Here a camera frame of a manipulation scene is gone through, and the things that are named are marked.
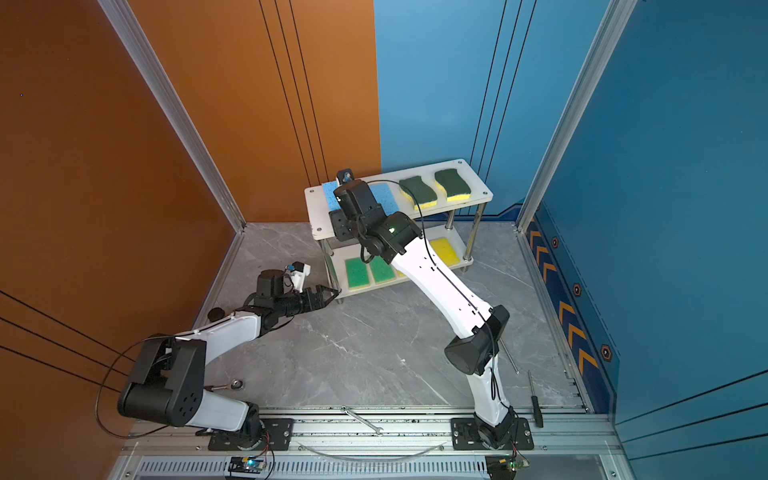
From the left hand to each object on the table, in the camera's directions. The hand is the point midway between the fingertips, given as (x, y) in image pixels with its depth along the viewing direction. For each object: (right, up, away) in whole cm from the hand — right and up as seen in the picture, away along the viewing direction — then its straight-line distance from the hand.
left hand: (330, 293), depth 89 cm
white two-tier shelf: (+33, +26, -11) cm, 43 cm away
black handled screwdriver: (+56, -30, -14) cm, 65 cm away
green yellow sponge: (+16, +6, +7) cm, 18 cm away
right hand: (+7, +22, -16) cm, 28 cm away
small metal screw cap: (-23, -23, -9) cm, 34 cm away
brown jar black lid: (-32, -5, -4) cm, 33 cm away
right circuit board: (+45, -38, -20) cm, 62 cm away
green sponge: (+7, +5, +6) cm, 11 cm away
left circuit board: (-16, -39, -18) cm, 46 cm away
